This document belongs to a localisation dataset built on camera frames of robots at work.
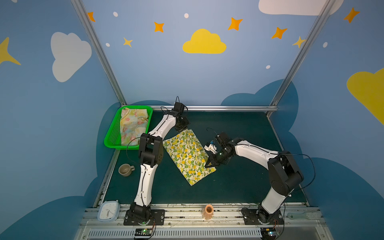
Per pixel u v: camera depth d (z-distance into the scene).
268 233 0.71
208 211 0.66
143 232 0.70
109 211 0.73
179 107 0.85
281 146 1.07
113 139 1.01
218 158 0.77
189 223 0.73
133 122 1.13
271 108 1.16
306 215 0.75
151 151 0.61
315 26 0.76
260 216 0.67
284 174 0.48
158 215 0.76
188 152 0.96
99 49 0.83
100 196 0.83
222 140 0.74
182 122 0.96
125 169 0.88
